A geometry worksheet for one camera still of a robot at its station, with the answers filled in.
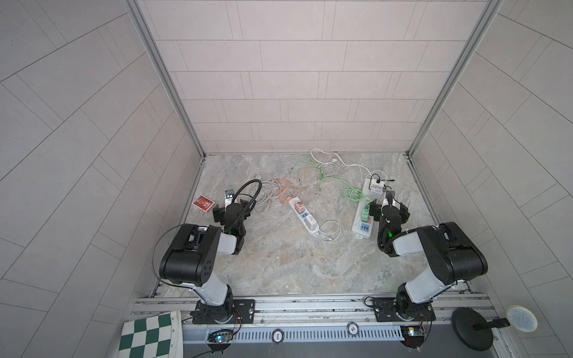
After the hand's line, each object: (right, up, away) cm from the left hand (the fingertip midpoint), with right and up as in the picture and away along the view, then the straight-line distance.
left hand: (233, 198), depth 94 cm
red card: (-14, -2, +2) cm, 14 cm away
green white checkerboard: (-15, -38, -28) cm, 50 cm away
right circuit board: (+63, -39, -26) cm, 79 cm away
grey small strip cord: (+12, +2, +8) cm, 15 cm away
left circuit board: (+4, -38, -29) cm, 48 cm away
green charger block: (+54, -4, -7) cm, 55 cm away
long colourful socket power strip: (+60, +3, 0) cm, 60 cm away
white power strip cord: (+50, +17, +18) cm, 55 cm away
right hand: (+66, 0, 0) cm, 66 cm away
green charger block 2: (+54, -8, -7) cm, 55 cm away
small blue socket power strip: (+30, -7, -3) cm, 31 cm away
